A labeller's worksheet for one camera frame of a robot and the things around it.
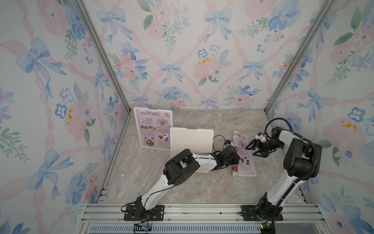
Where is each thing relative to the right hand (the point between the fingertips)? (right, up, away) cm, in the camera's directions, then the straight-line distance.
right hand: (252, 150), depth 93 cm
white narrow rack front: (-71, +26, -11) cm, 77 cm away
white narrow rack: (-36, +8, -16) cm, 40 cm away
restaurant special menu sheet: (-62, +15, -6) cm, 64 cm away
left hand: (-8, -4, -3) cm, 9 cm away
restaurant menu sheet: (-6, -9, -3) cm, 11 cm away
